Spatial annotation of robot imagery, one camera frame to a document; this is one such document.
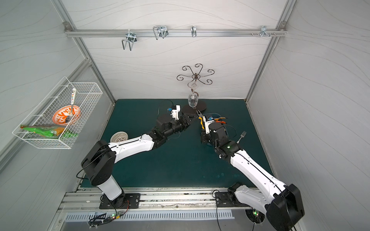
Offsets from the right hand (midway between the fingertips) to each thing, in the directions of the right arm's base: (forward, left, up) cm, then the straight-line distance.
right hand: (203, 128), depth 80 cm
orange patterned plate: (-7, +68, +16) cm, 70 cm away
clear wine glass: (+23, +7, -1) cm, 24 cm away
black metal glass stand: (+23, +7, +12) cm, 27 cm away
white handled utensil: (-6, +63, +16) cm, 66 cm away
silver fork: (+8, -28, -20) cm, 36 cm away
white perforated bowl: (+2, +56, -16) cm, 58 cm away
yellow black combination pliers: (+7, +1, +2) cm, 7 cm away
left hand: (+2, +3, +7) cm, 8 cm away
